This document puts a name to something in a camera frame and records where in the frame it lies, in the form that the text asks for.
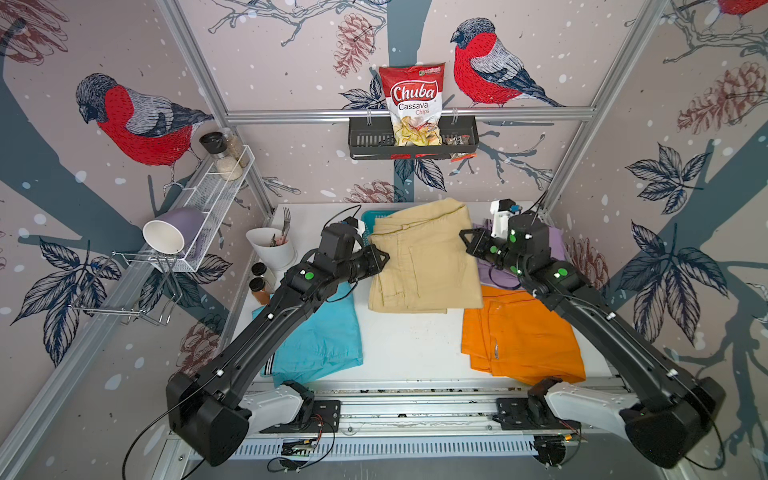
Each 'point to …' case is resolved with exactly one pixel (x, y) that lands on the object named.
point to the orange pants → (517, 336)
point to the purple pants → (493, 275)
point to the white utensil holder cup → (274, 245)
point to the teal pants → (327, 343)
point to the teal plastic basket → (369, 217)
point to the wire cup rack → (138, 286)
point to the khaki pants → (429, 270)
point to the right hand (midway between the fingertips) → (458, 231)
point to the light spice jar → (258, 269)
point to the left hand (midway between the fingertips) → (394, 251)
